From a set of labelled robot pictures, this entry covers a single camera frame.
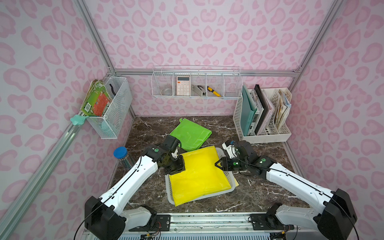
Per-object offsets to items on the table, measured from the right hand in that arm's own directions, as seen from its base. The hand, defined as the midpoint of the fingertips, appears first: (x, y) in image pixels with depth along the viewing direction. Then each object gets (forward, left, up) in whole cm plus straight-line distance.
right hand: (217, 164), depth 77 cm
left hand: (-2, +17, +1) cm, 17 cm away
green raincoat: (+26, +15, -12) cm, 33 cm away
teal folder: (+27, -17, +14) cm, 35 cm away
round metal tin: (+43, +31, +13) cm, 55 cm away
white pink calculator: (+46, +20, +16) cm, 52 cm away
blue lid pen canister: (+3, +49, +6) cm, 49 cm away
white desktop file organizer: (+32, -40, -15) cm, 53 cm away
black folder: (+28, -27, +14) cm, 42 cm away
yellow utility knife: (+46, 0, +11) cm, 47 cm away
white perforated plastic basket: (+10, -2, -5) cm, 12 cm away
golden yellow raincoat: (-6, +8, -3) cm, 11 cm away
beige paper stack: (+34, -42, +9) cm, 55 cm away
